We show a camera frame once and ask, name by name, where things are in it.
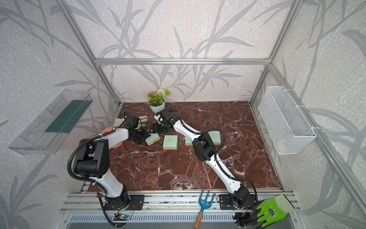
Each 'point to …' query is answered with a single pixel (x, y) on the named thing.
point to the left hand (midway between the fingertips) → (150, 135)
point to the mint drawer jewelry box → (188, 142)
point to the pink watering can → (107, 129)
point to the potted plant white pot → (157, 109)
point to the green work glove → (273, 210)
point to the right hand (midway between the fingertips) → (151, 131)
